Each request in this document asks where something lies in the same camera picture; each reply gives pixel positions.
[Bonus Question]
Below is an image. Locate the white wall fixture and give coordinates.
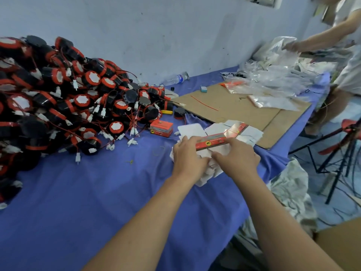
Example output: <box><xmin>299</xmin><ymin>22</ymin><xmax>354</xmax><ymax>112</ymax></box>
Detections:
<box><xmin>248</xmin><ymin>0</ymin><xmax>283</xmax><ymax>8</ymax></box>

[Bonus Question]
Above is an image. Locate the pile of clear plastic bags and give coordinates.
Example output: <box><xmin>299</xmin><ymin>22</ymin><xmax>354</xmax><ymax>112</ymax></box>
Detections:
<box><xmin>221</xmin><ymin>35</ymin><xmax>339</xmax><ymax>112</ymax></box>

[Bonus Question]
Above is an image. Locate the brown cardboard sheet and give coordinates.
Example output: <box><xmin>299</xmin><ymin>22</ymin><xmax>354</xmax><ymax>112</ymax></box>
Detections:
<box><xmin>172</xmin><ymin>82</ymin><xmax>317</xmax><ymax>150</ymax></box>

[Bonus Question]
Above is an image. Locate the blue table cloth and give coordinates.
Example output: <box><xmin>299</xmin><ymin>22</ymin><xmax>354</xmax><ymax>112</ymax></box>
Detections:
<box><xmin>0</xmin><ymin>65</ymin><xmax>331</xmax><ymax>271</ymax></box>

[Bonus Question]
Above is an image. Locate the brown cardboard carton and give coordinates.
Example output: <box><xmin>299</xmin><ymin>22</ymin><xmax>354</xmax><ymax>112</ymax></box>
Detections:
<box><xmin>315</xmin><ymin>217</ymin><xmax>361</xmax><ymax>271</ymax></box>

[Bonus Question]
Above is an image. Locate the pile of black red buzzers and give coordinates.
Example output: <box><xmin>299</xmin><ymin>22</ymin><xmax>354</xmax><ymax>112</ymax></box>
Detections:
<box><xmin>0</xmin><ymin>35</ymin><xmax>178</xmax><ymax>209</ymax></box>

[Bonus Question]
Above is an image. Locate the person's right forearm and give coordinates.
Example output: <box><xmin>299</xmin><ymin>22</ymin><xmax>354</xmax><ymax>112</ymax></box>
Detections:
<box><xmin>234</xmin><ymin>172</ymin><xmax>345</xmax><ymax>271</ymax></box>

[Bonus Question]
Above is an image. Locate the stack of box blanks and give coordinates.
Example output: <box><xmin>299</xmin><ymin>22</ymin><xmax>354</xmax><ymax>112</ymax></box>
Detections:
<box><xmin>169</xmin><ymin>120</ymin><xmax>265</xmax><ymax>187</ymax></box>

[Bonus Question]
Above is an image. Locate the person's right hand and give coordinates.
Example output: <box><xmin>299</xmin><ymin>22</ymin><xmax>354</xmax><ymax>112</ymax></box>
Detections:
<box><xmin>210</xmin><ymin>137</ymin><xmax>262</xmax><ymax>183</ymax></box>

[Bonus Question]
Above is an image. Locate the clear plastic water bottle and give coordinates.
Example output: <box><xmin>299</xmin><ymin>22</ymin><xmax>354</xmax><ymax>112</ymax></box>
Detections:
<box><xmin>161</xmin><ymin>71</ymin><xmax>190</xmax><ymax>87</ymax></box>

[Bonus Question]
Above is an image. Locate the red black folding stand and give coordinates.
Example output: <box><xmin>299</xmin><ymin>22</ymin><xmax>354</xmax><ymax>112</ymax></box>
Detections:
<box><xmin>289</xmin><ymin>118</ymin><xmax>361</xmax><ymax>206</ymax></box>

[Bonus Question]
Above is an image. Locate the person's left hand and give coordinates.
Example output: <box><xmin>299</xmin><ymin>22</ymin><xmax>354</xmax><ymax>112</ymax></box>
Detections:
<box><xmin>171</xmin><ymin>135</ymin><xmax>211</xmax><ymax>186</ymax></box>

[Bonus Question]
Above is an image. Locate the person's left forearm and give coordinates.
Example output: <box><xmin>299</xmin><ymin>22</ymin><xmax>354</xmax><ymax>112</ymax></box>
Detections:
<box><xmin>85</xmin><ymin>172</ymin><xmax>206</xmax><ymax>271</ymax></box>

